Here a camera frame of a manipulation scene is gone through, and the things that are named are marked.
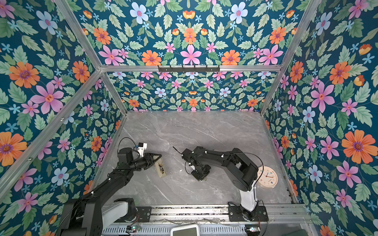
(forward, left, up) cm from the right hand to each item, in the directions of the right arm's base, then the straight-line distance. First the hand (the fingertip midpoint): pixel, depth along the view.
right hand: (202, 176), depth 87 cm
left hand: (+7, +23, +15) cm, 28 cm away
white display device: (-27, +7, +5) cm, 28 cm away
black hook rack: (+55, +8, +39) cm, 68 cm away
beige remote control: (+1, +23, +10) cm, 25 cm away
